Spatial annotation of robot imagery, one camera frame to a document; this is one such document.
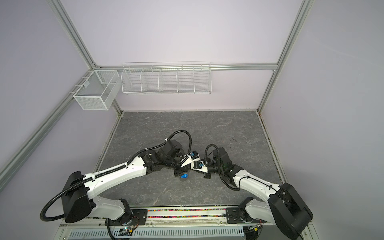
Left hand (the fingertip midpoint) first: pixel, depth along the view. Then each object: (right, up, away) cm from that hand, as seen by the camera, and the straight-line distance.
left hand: (190, 168), depth 75 cm
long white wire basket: (-17, +54, +24) cm, 61 cm away
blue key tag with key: (-2, -1, -8) cm, 9 cm away
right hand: (+1, 0, +5) cm, 5 cm away
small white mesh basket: (-63, +44, +24) cm, 81 cm away
